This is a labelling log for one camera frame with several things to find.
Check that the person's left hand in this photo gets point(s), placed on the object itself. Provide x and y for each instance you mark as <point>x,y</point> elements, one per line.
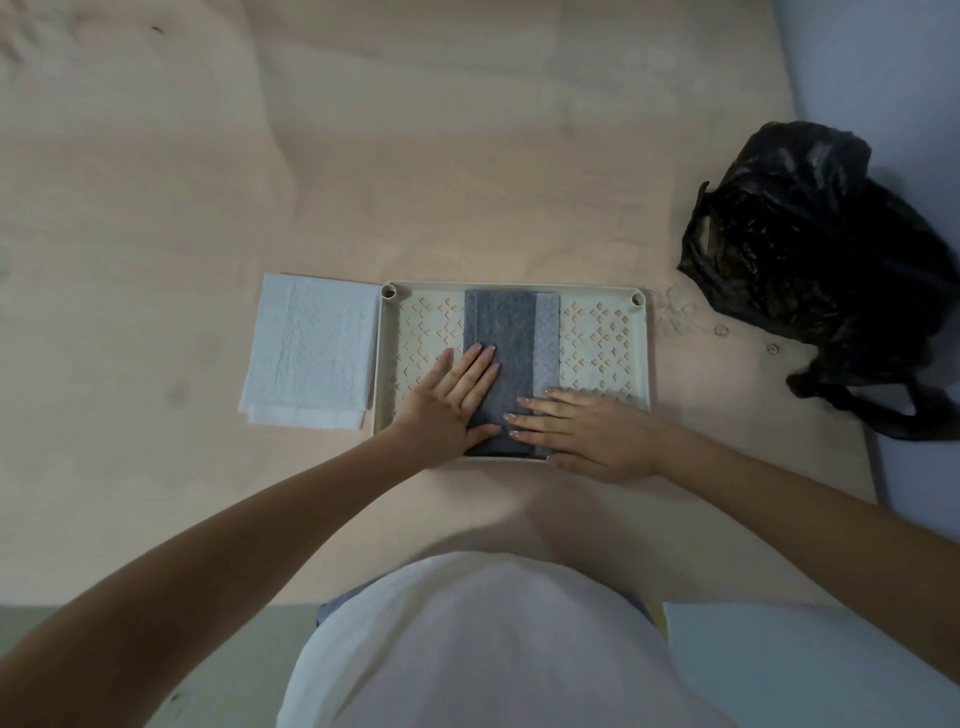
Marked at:
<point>442,412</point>

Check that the person's right hand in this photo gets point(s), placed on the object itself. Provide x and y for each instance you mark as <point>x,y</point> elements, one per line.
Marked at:
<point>600,439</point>

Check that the beige plastic tray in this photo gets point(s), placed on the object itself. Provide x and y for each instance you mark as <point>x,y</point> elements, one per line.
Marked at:
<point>600,345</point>

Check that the grey used pad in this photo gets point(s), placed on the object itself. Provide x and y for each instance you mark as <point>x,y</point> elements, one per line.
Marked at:
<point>510,322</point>

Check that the white pad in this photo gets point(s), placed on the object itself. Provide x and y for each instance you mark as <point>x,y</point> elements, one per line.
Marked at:
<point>311,352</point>

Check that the person's right forearm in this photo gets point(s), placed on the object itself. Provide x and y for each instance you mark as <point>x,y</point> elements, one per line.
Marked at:
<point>825,540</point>

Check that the person's left forearm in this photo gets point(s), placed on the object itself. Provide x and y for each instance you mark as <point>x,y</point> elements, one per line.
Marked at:
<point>225,562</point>

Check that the person's blue jeans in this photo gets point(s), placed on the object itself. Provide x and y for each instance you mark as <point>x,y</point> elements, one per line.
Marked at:
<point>337,607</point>

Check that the person's white shirt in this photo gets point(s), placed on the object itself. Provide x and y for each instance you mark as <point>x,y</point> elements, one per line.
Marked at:
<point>495,652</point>

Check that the pink tablecloth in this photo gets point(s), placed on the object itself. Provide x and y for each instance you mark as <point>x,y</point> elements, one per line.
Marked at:
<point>375,150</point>

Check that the black plastic bag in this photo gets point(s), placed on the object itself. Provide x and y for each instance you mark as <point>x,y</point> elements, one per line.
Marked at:
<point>810,247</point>

